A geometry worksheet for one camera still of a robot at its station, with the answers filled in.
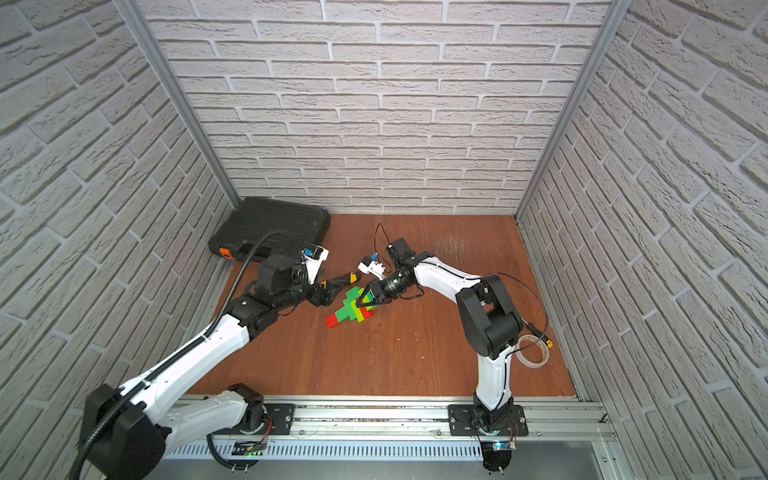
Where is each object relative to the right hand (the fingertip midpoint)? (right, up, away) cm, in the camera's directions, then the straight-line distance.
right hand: (367, 303), depth 84 cm
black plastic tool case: (-46, +27, +26) cm, 59 cm away
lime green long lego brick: (0, +2, -4) cm, 5 cm away
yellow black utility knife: (-7, +7, -15) cm, 18 cm away
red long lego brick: (0, -2, -4) cm, 5 cm away
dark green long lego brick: (-5, -1, -2) cm, 6 cm away
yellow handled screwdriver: (+53, -11, +1) cm, 54 cm away
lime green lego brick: (-2, -2, -3) cm, 5 cm away
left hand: (-7, +9, -6) cm, 13 cm away
